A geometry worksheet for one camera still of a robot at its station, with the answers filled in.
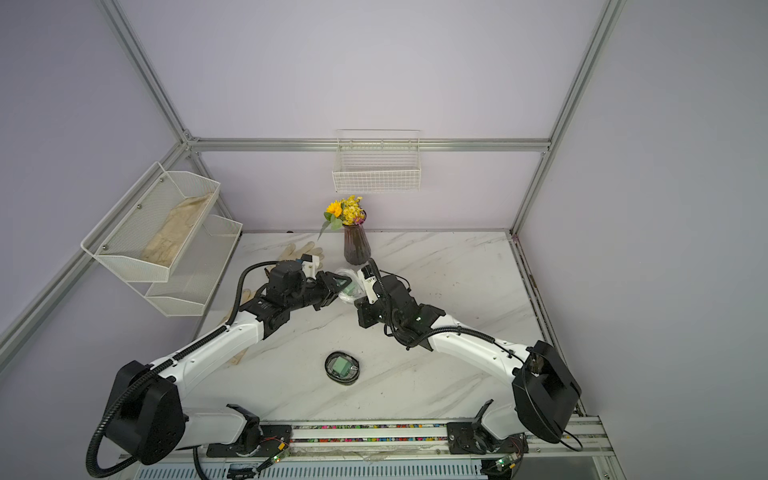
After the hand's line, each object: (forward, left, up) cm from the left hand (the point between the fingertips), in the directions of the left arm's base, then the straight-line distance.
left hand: (349, 285), depth 80 cm
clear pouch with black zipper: (-18, -1, -18) cm, 26 cm away
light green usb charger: (-16, +3, -18) cm, 24 cm away
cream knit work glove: (+29, +29, -20) cm, 45 cm away
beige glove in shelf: (+7, +47, +11) cm, 49 cm away
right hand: (-4, -3, -3) cm, 6 cm away
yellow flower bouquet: (+25, +3, +5) cm, 26 cm away
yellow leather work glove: (+9, +39, -19) cm, 44 cm away
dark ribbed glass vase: (+25, +1, -13) cm, 28 cm away
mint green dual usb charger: (-2, -1, +1) cm, 2 cm away
